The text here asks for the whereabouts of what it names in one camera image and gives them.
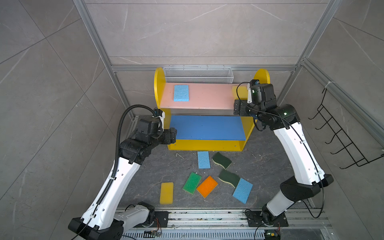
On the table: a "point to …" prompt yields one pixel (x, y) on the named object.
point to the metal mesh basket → (199, 75)
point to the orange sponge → (207, 187)
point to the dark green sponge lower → (229, 177)
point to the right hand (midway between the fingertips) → (242, 103)
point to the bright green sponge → (192, 183)
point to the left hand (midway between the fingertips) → (168, 127)
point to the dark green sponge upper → (219, 159)
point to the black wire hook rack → (359, 159)
